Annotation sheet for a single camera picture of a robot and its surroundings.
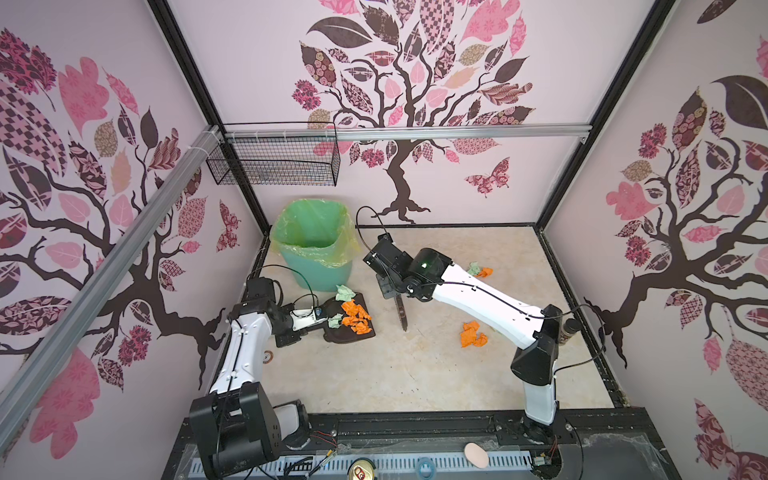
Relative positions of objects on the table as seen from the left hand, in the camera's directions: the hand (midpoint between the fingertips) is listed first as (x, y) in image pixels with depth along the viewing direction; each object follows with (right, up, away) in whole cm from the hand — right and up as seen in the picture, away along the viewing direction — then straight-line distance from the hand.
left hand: (296, 326), depth 83 cm
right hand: (+27, +16, -6) cm, 32 cm away
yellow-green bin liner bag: (+1, +30, +18) cm, 35 cm away
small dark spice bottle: (+78, 0, -2) cm, 78 cm away
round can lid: (+21, -24, -23) cm, 39 cm away
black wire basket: (-19, +60, +38) cm, 74 cm away
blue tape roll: (+36, -31, -14) cm, 49 cm away
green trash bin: (+6, +14, +2) cm, 16 cm away
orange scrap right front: (+51, -4, +6) cm, 52 cm away
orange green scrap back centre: (+13, +9, +7) cm, 17 cm away
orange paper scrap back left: (+16, +4, +4) cm, 17 cm away
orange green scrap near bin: (+11, +1, 0) cm, 11 cm away
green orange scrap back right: (+58, +15, +21) cm, 63 cm away
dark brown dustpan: (+13, -3, +3) cm, 14 cm away
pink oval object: (+48, -28, -13) cm, 57 cm away
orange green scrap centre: (+18, 0, 0) cm, 18 cm away
